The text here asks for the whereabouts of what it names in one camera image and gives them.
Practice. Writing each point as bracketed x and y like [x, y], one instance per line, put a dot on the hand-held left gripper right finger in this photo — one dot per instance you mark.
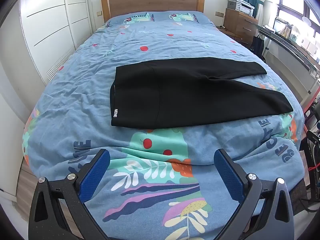
[228, 177]

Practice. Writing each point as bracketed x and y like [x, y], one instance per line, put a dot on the white wardrobe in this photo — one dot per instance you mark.
[50, 17]

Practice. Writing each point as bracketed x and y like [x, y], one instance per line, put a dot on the red metal pole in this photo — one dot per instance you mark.
[310, 97]

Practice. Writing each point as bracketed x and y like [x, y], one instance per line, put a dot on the black pants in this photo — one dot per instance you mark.
[187, 92]

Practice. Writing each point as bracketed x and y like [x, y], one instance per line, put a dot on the wooden dresser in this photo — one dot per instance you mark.
[240, 26]

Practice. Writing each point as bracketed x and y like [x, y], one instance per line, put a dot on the long glass desk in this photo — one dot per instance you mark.
[287, 45]

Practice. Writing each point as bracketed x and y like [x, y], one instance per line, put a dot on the white printer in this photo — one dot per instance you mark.
[241, 6]

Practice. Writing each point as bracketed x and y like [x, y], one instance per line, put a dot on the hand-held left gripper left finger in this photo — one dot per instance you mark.
[93, 177]

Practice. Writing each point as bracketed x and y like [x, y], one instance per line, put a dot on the wooden headboard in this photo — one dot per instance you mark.
[150, 2]

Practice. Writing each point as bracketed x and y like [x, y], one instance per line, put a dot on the black bag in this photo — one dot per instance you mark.
[257, 45]

